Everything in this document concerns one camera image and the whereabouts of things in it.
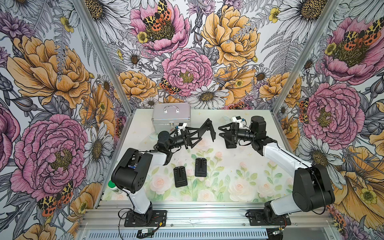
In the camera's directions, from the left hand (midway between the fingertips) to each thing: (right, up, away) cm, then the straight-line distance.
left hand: (201, 136), depth 80 cm
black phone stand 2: (0, -19, +10) cm, 21 cm away
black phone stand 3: (+15, -1, -4) cm, 15 cm away
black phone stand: (-12, -23, +5) cm, 27 cm away
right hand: (+9, +1, -2) cm, 9 cm away
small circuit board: (-27, -45, -9) cm, 53 cm away
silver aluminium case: (-21, +12, +19) cm, 31 cm away
